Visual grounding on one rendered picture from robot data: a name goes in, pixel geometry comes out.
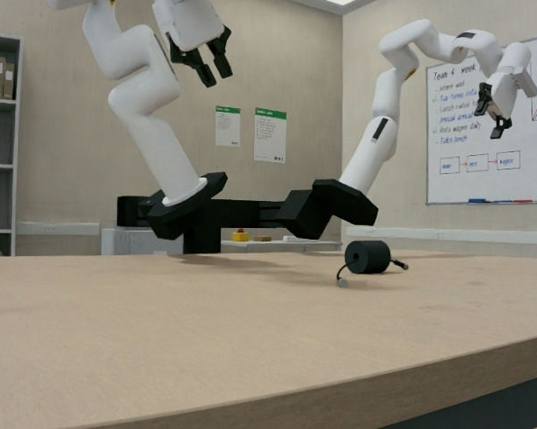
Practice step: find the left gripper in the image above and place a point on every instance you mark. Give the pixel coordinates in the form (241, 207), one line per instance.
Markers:
(498, 94)

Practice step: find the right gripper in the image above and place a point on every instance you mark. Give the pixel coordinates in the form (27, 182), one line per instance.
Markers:
(188, 25)

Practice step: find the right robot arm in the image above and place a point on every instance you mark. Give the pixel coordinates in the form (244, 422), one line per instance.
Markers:
(120, 54)

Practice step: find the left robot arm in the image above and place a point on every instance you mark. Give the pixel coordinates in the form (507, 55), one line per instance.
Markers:
(378, 143)

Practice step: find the dark grey hollow cylinder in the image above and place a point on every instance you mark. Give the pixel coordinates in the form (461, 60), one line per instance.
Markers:
(374, 256)

